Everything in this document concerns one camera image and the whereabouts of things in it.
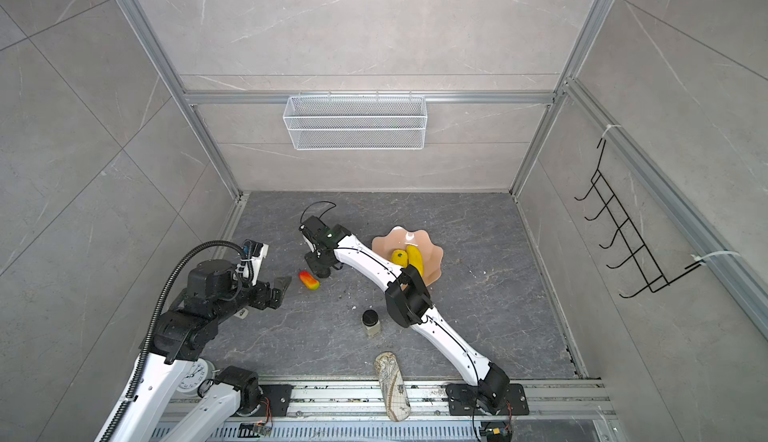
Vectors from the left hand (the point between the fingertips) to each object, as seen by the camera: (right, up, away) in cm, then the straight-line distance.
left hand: (270, 267), depth 72 cm
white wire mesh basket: (+17, +45, +29) cm, 56 cm away
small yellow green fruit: (+33, -1, +23) cm, 40 cm away
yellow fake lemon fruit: (+38, -1, +23) cm, 44 cm away
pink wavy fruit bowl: (+32, +5, +30) cm, 45 cm away
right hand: (+5, -3, +26) cm, 26 cm away
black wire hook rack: (+84, +1, -11) cm, 85 cm away
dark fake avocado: (+8, -6, +21) cm, 23 cm away
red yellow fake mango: (+4, -8, +21) cm, 22 cm away
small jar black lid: (+25, -17, +6) cm, 30 cm away
